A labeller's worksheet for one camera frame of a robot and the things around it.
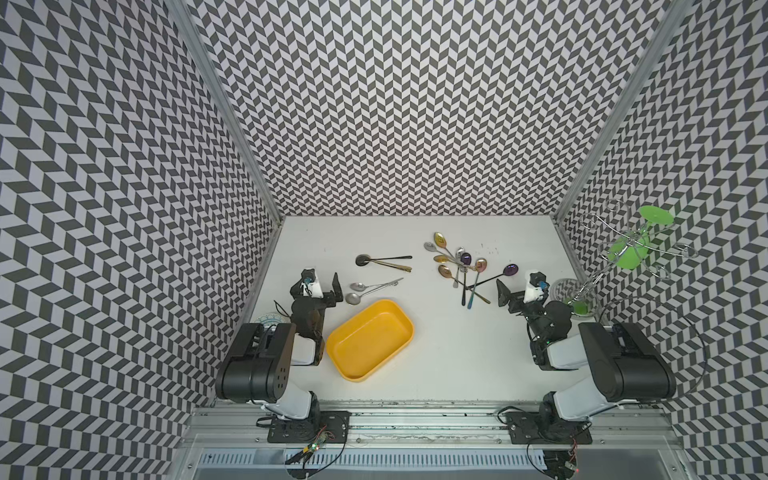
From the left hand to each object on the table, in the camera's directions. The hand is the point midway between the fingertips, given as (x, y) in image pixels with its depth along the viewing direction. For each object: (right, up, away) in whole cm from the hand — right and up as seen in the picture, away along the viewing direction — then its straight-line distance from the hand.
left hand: (321, 276), depth 90 cm
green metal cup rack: (+79, +9, -20) cm, 82 cm away
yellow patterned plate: (-15, -13, -2) cm, 20 cm away
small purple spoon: (+48, +4, +14) cm, 50 cm away
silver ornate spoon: (+10, -4, +8) cm, 14 cm away
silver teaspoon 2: (+46, +7, +14) cm, 48 cm away
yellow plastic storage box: (+14, -21, -3) cm, 25 cm away
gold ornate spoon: (+40, +4, +17) cm, 44 cm away
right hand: (+58, -1, -1) cm, 58 cm away
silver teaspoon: (+36, +9, +20) cm, 42 cm away
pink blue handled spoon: (+52, +2, +11) cm, 53 cm away
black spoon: (+11, +4, +16) cm, 20 cm away
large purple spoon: (+61, +1, +9) cm, 62 cm away
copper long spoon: (+40, 0, +13) cm, 42 cm away
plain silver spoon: (+9, -8, +5) cm, 13 cm away
